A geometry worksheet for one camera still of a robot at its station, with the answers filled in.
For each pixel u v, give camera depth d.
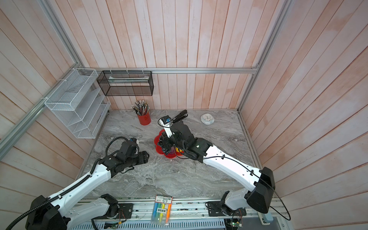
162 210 0.72
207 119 1.11
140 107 0.98
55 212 0.39
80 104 0.74
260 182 0.40
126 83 1.05
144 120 1.06
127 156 0.62
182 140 0.52
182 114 1.14
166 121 0.59
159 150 0.93
